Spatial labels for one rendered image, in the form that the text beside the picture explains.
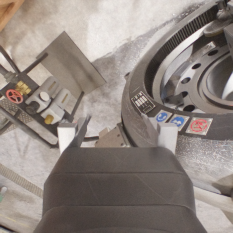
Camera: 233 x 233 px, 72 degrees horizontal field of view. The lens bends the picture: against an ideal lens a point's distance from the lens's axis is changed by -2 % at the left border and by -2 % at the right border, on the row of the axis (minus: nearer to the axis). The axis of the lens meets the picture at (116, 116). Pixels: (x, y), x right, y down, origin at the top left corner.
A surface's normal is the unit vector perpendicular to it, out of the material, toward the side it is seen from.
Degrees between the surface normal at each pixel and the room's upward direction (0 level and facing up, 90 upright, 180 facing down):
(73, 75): 0
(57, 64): 0
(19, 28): 0
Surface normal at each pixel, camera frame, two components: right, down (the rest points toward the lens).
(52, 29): -0.11, 0.65
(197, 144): -0.66, -0.51
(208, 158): -0.76, -0.18
